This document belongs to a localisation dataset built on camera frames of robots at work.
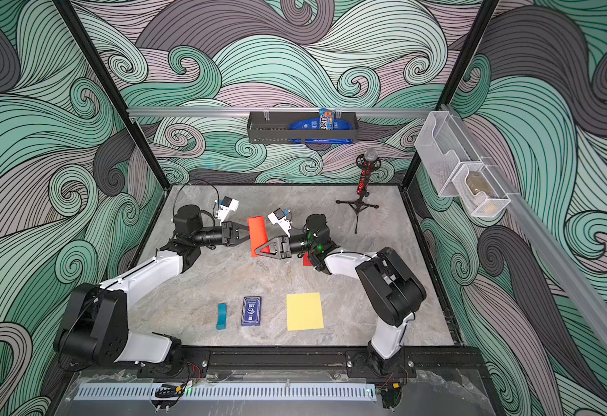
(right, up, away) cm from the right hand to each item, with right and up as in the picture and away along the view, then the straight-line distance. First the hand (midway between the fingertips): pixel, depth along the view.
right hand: (257, 251), depth 74 cm
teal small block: (-13, -23, +8) cm, 27 cm away
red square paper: (+1, +5, -3) cm, 6 cm away
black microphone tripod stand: (+38, +14, +32) cm, 51 cm away
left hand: (0, +6, 0) cm, 6 cm away
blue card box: (-3, -21, +7) cm, 23 cm away
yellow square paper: (+14, -22, +9) cm, 27 cm away
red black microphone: (+38, +30, +21) cm, 53 cm away
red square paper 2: (+15, -5, +9) cm, 18 cm away
